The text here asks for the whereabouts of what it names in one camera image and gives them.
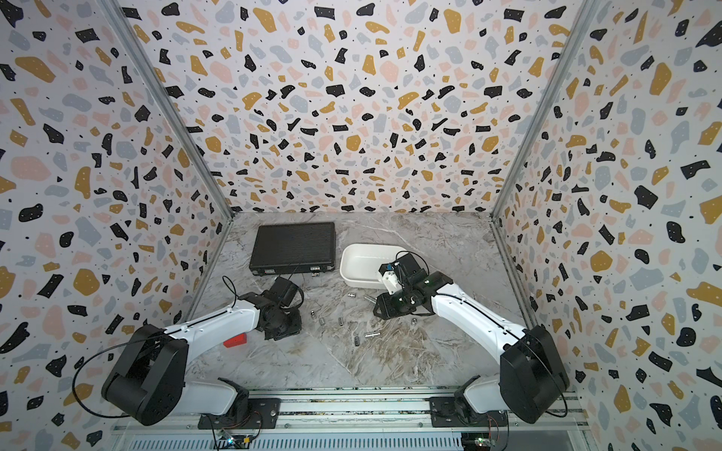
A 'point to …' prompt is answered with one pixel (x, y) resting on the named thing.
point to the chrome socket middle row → (321, 321)
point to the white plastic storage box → (359, 263)
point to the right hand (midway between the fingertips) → (378, 311)
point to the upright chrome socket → (414, 321)
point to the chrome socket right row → (340, 321)
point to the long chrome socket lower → (368, 335)
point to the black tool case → (293, 249)
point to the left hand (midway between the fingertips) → (300, 328)
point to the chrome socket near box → (352, 294)
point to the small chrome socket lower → (356, 340)
